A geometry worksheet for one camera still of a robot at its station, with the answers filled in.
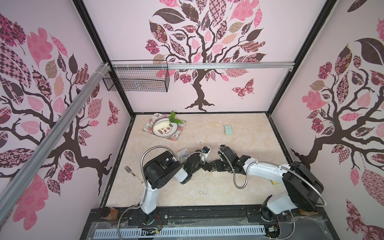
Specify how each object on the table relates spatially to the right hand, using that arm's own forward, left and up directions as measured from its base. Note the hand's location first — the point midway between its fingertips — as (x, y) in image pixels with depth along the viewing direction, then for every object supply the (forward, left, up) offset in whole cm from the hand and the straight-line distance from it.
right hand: (217, 164), depth 89 cm
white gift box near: (+7, +21, 0) cm, 22 cm away
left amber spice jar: (-26, +53, +3) cm, 59 cm away
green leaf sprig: (+38, +31, +1) cm, 49 cm away
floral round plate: (+30, +38, 0) cm, 48 cm away
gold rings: (-15, +8, -3) cm, 18 cm away
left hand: (+5, +3, -1) cm, 6 cm away
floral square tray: (+38, +49, -1) cm, 62 cm away
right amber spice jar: (-27, -41, -1) cm, 49 cm away
